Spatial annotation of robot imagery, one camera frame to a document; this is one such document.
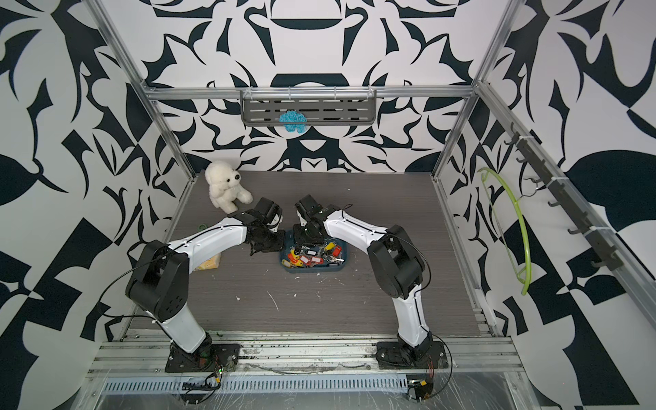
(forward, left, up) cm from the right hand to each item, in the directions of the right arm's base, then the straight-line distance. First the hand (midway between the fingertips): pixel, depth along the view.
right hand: (296, 236), depth 92 cm
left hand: (-2, +4, -1) cm, 5 cm away
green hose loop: (-23, -61, +16) cm, 67 cm away
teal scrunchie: (+33, +1, +27) cm, 42 cm away
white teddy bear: (+17, +27, +8) cm, 33 cm away
